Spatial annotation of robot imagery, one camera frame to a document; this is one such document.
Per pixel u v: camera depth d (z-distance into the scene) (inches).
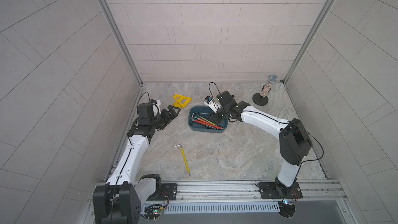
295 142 18.2
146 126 22.7
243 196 27.8
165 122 27.3
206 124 36.9
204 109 30.2
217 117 30.1
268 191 27.9
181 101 41.3
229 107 26.3
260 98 41.5
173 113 27.7
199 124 37.0
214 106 29.1
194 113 37.9
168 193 27.7
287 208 27.0
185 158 31.8
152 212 25.6
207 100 30.0
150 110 23.6
